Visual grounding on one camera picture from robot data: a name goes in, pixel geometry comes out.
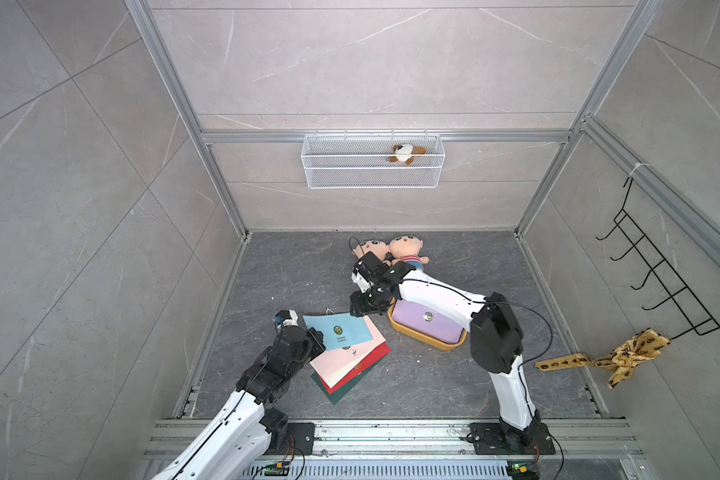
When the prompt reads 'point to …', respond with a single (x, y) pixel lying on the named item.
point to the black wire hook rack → (680, 294)
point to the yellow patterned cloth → (620, 363)
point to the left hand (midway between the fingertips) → (326, 329)
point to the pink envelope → (332, 360)
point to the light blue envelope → (341, 330)
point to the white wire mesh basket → (373, 162)
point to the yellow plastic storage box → (424, 338)
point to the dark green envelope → (339, 395)
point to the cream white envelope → (334, 379)
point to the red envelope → (356, 373)
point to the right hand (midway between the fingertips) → (358, 310)
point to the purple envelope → (426, 323)
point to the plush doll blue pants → (417, 264)
